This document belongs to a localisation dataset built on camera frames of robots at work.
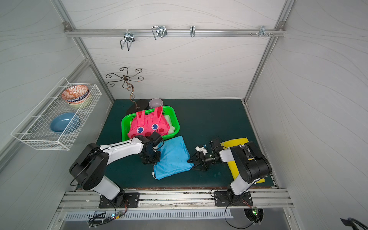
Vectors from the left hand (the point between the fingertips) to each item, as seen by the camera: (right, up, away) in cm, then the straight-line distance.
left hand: (157, 163), depth 86 cm
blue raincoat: (+10, +4, +2) cm, 11 cm away
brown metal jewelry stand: (-22, +53, +5) cm, 58 cm away
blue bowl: (-40, +26, -19) cm, 51 cm away
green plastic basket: (+4, +32, +18) cm, 37 cm away
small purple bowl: (-8, +39, +28) cm, 49 cm away
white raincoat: (+7, +20, +12) cm, 25 cm away
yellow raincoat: (+49, +12, +4) cm, 50 cm away
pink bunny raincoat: (-12, +23, +10) cm, 28 cm away
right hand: (+21, -1, -2) cm, 21 cm away
